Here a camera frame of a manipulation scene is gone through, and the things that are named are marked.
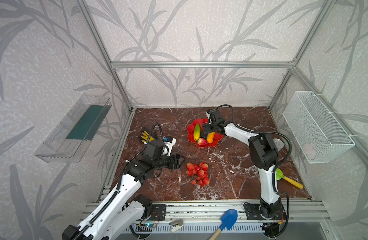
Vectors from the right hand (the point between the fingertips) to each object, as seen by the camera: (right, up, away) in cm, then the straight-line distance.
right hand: (209, 121), depth 103 cm
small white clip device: (-19, -49, -33) cm, 62 cm away
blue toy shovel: (+6, -48, -30) cm, 57 cm away
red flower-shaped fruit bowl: (+5, -11, -4) cm, 12 cm away
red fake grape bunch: (-7, -27, -22) cm, 36 cm away
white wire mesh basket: (+43, -7, -40) cm, 59 cm away
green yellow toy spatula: (+38, -31, -18) cm, 53 cm away
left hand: (-16, -17, -29) cm, 37 cm away
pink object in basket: (+47, -15, -30) cm, 58 cm away
